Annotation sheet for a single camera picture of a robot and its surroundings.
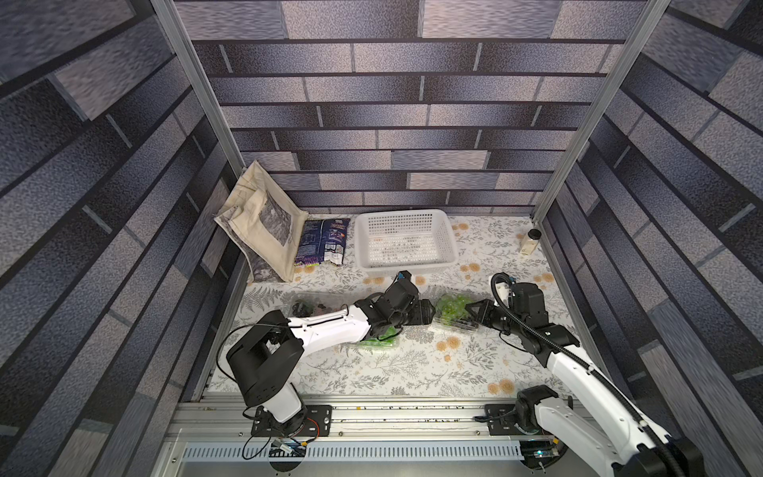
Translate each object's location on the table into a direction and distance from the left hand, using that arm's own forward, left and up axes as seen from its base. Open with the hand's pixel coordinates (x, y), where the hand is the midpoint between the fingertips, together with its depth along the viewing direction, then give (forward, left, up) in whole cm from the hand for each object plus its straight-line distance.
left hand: (430, 311), depth 82 cm
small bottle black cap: (+29, -39, -3) cm, 48 cm away
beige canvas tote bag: (+27, +52, +7) cm, 60 cm away
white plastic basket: (+35, +11, -10) cm, 38 cm away
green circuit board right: (-32, -25, -11) cm, 42 cm away
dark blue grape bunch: (+3, +39, -5) cm, 39 cm away
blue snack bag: (+31, +37, -6) cm, 48 cm away
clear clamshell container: (-7, +13, -6) cm, 16 cm away
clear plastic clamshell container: (+8, +33, -10) cm, 35 cm away
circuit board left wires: (-31, +36, -11) cm, 49 cm away
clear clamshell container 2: (+3, -7, -4) cm, 9 cm away
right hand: (+1, -9, +2) cm, 10 cm away
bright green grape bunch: (-12, +13, +13) cm, 21 cm away
